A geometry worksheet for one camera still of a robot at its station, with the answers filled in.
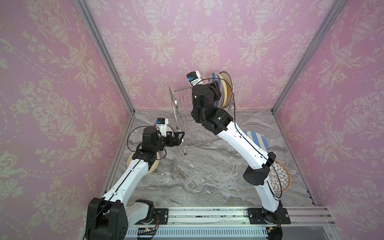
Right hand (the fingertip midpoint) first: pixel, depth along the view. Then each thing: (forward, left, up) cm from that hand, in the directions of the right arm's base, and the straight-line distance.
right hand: (214, 85), depth 65 cm
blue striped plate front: (+5, -4, -15) cm, 16 cm away
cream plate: (-17, +35, -44) cm, 59 cm away
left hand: (-6, +18, -25) cm, 32 cm away
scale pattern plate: (-24, -41, -46) cm, 66 cm away
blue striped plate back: (+2, -35, -48) cm, 59 cm away
